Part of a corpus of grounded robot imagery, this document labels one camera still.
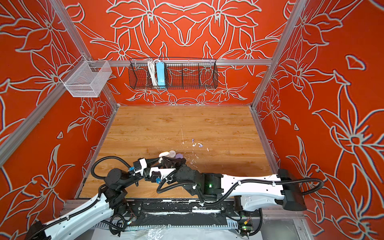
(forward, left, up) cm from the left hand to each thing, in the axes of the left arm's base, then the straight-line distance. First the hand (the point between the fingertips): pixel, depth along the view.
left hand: (162, 159), depth 65 cm
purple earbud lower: (+22, -18, -23) cm, 36 cm away
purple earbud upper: (+25, -12, -23) cm, 36 cm away
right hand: (-1, 0, +3) cm, 3 cm away
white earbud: (+22, -13, -23) cm, 34 cm away
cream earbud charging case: (+2, -1, +2) cm, 3 cm away
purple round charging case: (+14, -4, -24) cm, 28 cm away
